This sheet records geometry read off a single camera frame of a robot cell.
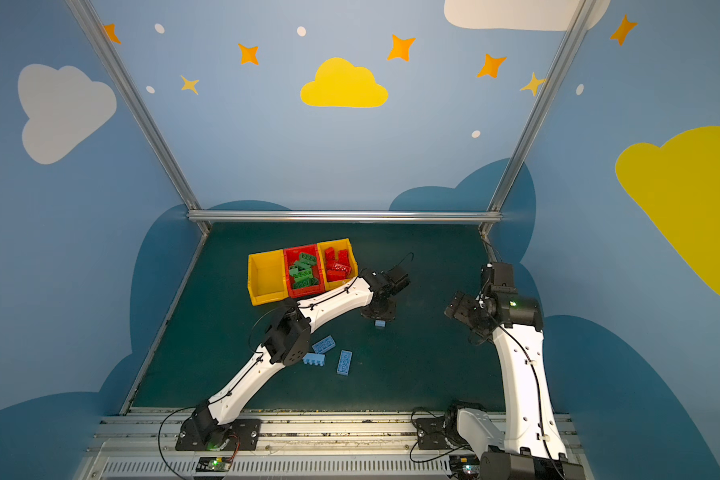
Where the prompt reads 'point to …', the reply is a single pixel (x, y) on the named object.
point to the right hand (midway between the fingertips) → (469, 313)
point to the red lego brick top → (330, 257)
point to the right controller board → (464, 467)
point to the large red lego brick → (338, 272)
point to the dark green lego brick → (307, 258)
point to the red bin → (292, 256)
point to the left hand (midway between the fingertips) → (389, 317)
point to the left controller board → (214, 464)
